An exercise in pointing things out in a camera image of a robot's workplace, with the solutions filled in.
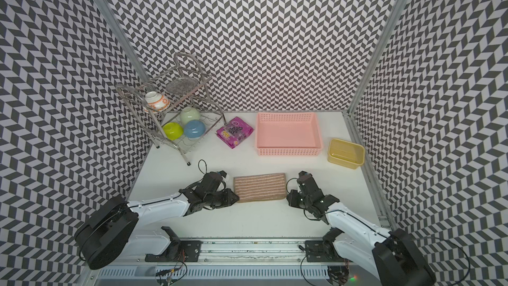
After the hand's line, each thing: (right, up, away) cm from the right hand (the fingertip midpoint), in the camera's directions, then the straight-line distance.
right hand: (288, 201), depth 85 cm
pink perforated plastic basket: (+3, +29, +22) cm, 37 cm away
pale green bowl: (-52, +40, +22) cm, 69 cm away
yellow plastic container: (+31, +19, +14) cm, 39 cm away
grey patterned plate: (-56, +55, +22) cm, 82 cm away
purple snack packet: (-26, +30, +18) cm, 44 cm away
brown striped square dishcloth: (-12, +5, +1) cm, 13 cm away
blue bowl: (-45, +32, +12) cm, 57 cm away
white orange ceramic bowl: (-54, +42, -7) cm, 69 cm away
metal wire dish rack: (-48, +42, -2) cm, 64 cm away
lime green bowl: (-57, +30, +14) cm, 66 cm away
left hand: (-23, 0, 0) cm, 23 cm away
